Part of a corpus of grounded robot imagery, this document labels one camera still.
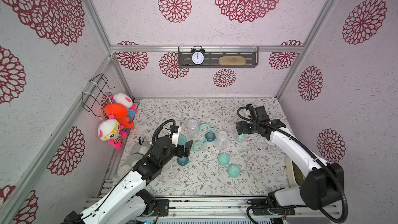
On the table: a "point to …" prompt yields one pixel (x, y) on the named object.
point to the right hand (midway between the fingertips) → (244, 124)
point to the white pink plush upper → (123, 99)
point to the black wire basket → (91, 98)
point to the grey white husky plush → (138, 152)
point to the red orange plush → (120, 112)
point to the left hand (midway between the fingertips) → (184, 139)
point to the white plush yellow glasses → (110, 130)
